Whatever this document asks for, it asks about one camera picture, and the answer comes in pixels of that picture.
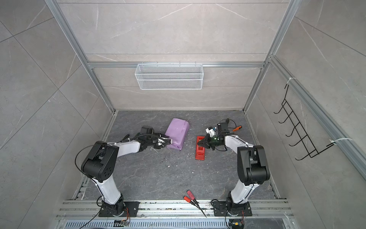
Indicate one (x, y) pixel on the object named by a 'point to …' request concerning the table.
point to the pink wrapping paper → (177, 130)
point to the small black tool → (126, 137)
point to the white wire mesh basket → (169, 76)
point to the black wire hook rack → (304, 140)
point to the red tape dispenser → (200, 151)
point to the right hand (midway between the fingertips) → (198, 142)
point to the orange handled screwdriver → (237, 128)
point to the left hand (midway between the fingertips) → (166, 134)
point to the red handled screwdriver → (189, 200)
